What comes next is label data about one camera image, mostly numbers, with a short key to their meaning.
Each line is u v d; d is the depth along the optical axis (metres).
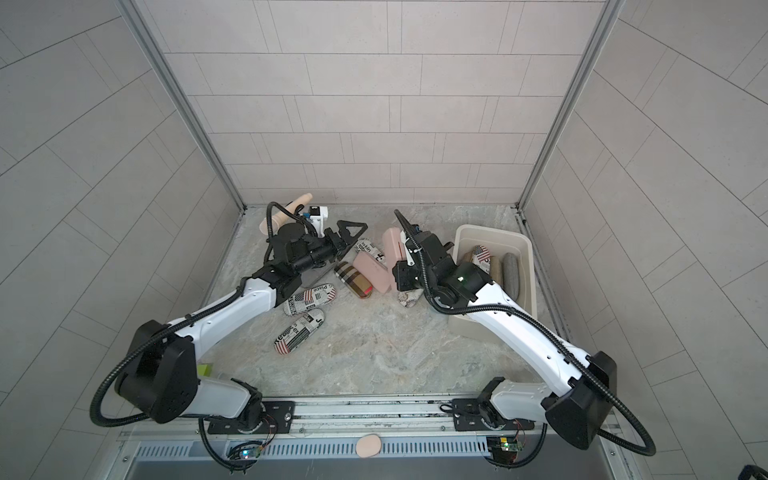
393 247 0.72
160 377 0.40
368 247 0.99
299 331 0.81
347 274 0.94
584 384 0.38
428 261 0.52
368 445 0.67
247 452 0.64
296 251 0.62
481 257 0.90
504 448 0.68
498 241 0.86
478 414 0.64
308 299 0.88
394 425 0.71
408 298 0.89
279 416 0.71
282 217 0.84
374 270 0.93
